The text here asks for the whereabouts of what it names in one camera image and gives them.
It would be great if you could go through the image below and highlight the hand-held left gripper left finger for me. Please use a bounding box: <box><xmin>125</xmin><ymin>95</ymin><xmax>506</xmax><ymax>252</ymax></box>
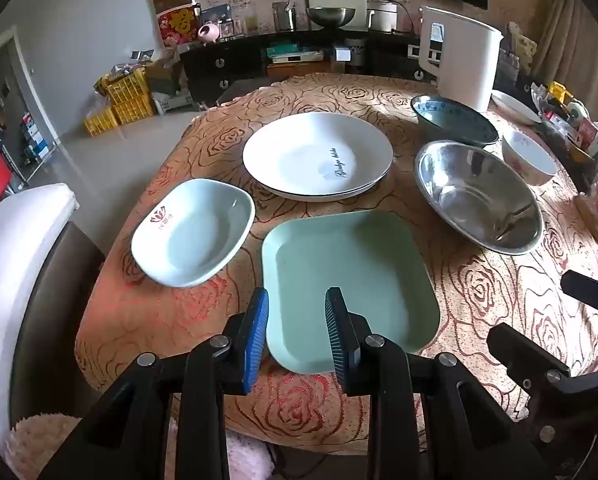
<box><xmin>38</xmin><ymin>287</ymin><xmax>270</xmax><ymax>480</ymax></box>

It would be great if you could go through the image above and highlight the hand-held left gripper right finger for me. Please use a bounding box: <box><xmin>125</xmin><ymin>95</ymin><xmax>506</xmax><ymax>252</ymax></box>
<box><xmin>324</xmin><ymin>287</ymin><xmax>554</xmax><ymax>480</ymax></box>

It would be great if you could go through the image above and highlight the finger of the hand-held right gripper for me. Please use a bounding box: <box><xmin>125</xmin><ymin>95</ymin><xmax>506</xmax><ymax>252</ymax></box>
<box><xmin>561</xmin><ymin>270</ymin><xmax>598</xmax><ymax>312</ymax></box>
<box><xmin>486</xmin><ymin>322</ymin><xmax>598</xmax><ymax>397</ymax></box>

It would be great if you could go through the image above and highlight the green square plate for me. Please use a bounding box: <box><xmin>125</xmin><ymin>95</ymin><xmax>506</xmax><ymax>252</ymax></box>
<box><xmin>261</xmin><ymin>210</ymin><xmax>441</xmax><ymax>375</ymax></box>

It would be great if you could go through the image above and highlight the white squarish dish red logo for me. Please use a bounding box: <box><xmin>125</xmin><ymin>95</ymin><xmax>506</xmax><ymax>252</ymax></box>
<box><xmin>130</xmin><ymin>178</ymin><xmax>256</xmax><ymax>288</ymax></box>

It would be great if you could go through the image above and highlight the large steel bowl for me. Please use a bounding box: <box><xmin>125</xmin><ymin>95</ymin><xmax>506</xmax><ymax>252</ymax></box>
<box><xmin>414</xmin><ymin>140</ymin><xmax>544</xmax><ymax>255</ymax></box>

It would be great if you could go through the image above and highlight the white round plate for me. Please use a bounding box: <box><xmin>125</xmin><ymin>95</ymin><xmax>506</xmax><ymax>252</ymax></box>
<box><xmin>242</xmin><ymin>112</ymin><xmax>395</xmax><ymax>203</ymax></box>

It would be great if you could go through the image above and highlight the blue patterned porcelain bowl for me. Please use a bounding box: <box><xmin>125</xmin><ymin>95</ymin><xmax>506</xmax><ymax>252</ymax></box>
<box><xmin>410</xmin><ymin>95</ymin><xmax>500</xmax><ymax>148</ymax></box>

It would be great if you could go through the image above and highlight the rose pattern tablecloth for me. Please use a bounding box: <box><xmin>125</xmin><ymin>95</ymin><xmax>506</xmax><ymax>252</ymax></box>
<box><xmin>74</xmin><ymin>72</ymin><xmax>598</xmax><ymax>456</ymax></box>

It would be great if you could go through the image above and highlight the small white floral bowl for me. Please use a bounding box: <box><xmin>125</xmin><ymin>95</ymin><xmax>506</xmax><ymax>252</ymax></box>
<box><xmin>501</xmin><ymin>129</ymin><xmax>558</xmax><ymax>187</ymax></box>

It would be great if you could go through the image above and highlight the pile of small packets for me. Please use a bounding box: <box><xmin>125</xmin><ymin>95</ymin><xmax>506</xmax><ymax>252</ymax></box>
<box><xmin>531</xmin><ymin>80</ymin><xmax>598</xmax><ymax>161</ymax></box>

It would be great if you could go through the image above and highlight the small white plate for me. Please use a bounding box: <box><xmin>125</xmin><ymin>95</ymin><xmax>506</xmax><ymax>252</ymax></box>
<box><xmin>490</xmin><ymin>90</ymin><xmax>542</xmax><ymax>126</ymax></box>

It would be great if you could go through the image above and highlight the cream spotted toy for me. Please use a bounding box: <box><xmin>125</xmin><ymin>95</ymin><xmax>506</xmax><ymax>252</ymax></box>
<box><xmin>509</xmin><ymin>22</ymin><xmax>537</xmax><ymax>68</ymax></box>

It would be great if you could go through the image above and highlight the beige curtain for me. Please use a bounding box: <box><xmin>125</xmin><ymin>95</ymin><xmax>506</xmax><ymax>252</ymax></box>
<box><xmin>534</xmin><ymin>0</ymin><xmax>598</xmax><ymax>126</ymax></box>

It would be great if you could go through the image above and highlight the white electric kettle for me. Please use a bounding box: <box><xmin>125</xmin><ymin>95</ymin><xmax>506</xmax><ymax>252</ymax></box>
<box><xmin>419</xmin><ymin>6</ymin><xmax>504</xmax><ymax>113</ymax></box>

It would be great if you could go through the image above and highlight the white chair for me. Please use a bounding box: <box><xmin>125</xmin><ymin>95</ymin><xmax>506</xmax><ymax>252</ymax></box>
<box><xmin>0</xmin><ymin>183</ymin><xmax>105</xmax><ymax>456</ymax></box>

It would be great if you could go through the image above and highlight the yellow plastic crate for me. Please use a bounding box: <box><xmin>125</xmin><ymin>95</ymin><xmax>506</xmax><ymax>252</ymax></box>
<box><xmin>110</xmin><ymin>95</ymin><xmax>155</xmax><ymax>125</ymax></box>
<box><xmin>83</xmin><ymin>107</ymin><xmax>120</xmax><ymax>137</ymax></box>
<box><xmin>106</xmin><ymin>67</ymin><xmax>150</xmax><ymax>106</ymax></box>

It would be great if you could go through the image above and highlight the wooden box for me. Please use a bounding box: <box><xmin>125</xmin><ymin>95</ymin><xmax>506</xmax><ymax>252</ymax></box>
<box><xmin>266</xmin><ymin>60</ymin><xmax>332</xmax><ymax>81</ymax></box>

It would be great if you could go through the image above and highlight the black cabinet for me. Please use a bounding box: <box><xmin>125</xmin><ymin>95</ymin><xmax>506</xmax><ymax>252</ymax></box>
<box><xmin>179</xmin><ymin>30</ymin><xmax>544</xmax><ymax>106</ymax></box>

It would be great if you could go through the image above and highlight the cardboard box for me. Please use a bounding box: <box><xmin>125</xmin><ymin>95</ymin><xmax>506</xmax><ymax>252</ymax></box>
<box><xmin>146</xmin><ymin>57</ymin><xmax>182</xmax><ymax>96</ymax></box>

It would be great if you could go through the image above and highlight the stack of books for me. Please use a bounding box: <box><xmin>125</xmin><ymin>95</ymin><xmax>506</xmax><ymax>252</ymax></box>
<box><xmin>266</xmin><ymin>42</ymin><xmax>325</xmax><ymax>63</ymax></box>

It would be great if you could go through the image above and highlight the grey jar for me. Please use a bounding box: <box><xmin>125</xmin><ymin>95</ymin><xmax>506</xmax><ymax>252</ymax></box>
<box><xmin>344</xmin><ymin>37</ymin><xmax>367</xmax><ymax>66</ymax></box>

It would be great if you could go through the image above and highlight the stack of shoe boxes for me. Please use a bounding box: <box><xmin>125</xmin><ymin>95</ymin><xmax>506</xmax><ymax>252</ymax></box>
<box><xmin>19</xmin><ymin>112</ymin><xmax>47</xmax><ymax>161</ymax></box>

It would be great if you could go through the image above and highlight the steel bowl on stand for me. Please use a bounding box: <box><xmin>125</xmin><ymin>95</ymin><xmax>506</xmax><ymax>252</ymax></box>
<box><xmin>306</xmin><ymin>7</ymin><xmax>358</xmax><ymax>31</ymax></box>

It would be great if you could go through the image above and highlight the steel thermos jug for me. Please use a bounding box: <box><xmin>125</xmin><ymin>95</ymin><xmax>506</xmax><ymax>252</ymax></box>
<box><xmin>272</xmin><ymin>0</ymin><xmax>298</xmax><ymax>32</ymax></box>

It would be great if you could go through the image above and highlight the blue gift box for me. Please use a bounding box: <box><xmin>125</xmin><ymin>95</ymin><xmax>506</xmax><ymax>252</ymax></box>
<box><xmin>201</xmin><ymin>5</ymin><xmax>232</xmax><ymax>28</ymax></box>

